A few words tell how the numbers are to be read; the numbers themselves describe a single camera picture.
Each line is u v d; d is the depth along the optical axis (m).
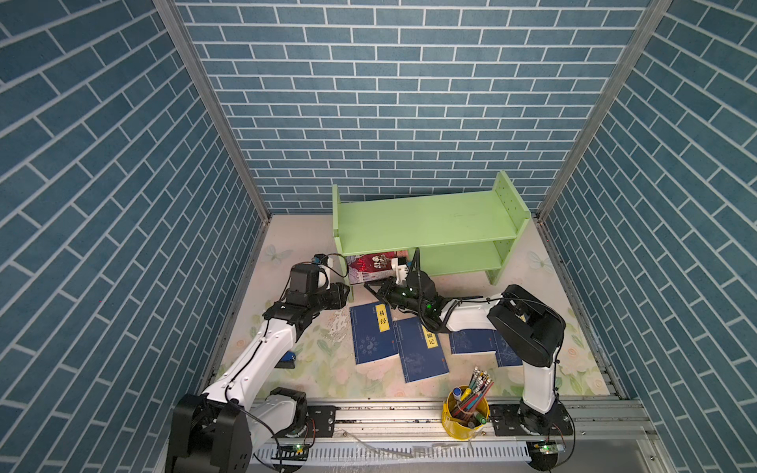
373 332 0.89
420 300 0.69
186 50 0.75
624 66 0.79
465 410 0.68
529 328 0.52
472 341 0.86
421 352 0.85
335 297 0.74
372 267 0.89
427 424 0.75
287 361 0.82
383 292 0.77
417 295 0.71
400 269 0.84
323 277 0.69
